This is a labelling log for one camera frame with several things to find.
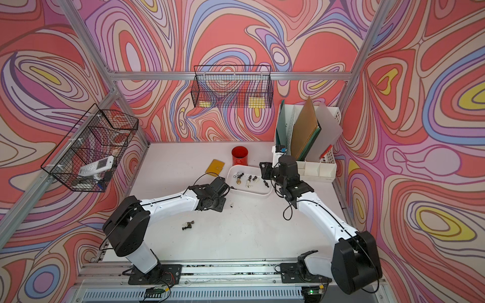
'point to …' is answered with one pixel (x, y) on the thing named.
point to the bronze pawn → (254, 178)
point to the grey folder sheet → (329, 132)
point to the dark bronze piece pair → (189, 226)
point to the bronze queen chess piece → (249, 178)
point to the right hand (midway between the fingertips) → (262, 168)
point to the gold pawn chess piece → (239, 182)
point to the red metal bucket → (240, 155)
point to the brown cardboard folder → (304, 126)
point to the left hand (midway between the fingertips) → (221, 203)
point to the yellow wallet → (215, 167)
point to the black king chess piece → (240, 176)
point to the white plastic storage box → (247, 180)
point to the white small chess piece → (232, 205)
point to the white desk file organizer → (337, 113)
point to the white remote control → (95, 167)
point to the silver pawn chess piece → (236, 175)
